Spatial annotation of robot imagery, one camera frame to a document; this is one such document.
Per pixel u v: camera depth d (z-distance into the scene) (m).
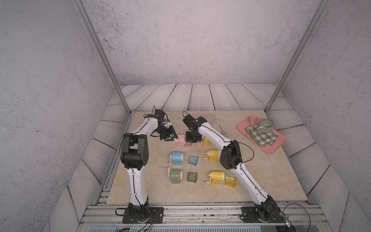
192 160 0.93
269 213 0.63
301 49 0.85
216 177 0.79
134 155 0.56
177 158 0.87
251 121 1.14
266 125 1.07
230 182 0.85
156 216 0.72
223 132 1.08
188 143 0.97
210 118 1.11
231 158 0.66
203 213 0.74
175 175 0.79
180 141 0.95
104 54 0.87
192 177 0.87
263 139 1.02
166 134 0.87
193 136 0.88
